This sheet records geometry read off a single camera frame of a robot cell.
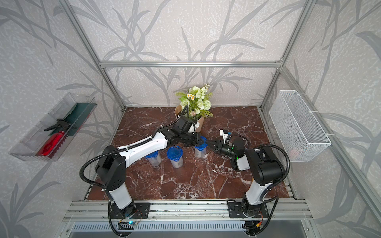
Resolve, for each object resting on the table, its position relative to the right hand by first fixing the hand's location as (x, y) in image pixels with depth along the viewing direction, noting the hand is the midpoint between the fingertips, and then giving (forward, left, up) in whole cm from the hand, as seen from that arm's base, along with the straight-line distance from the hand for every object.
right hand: (206, 143), depth 85 cm
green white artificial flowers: (+19, +5, +16) cm, 25 cm away
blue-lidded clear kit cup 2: (-6, +17, 0) cm, 18 cm away
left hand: (-1, +1, +3) cm, 4 cm away
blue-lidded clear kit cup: (-3, +3, -1) cm, 5 cm away
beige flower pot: (+25, +18, +3) cm, 31 cm away
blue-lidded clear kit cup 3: (-7, +30, -5) cm, 31 cm away
